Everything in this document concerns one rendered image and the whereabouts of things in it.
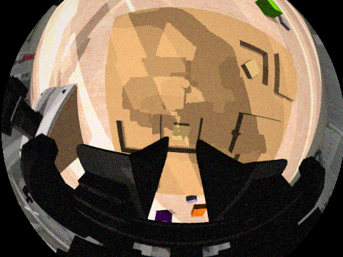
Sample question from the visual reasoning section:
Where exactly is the green cube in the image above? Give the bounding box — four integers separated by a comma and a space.
255, 0, 283, 18

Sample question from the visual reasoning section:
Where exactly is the purple cube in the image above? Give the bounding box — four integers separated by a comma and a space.
155, 209, 172, 223

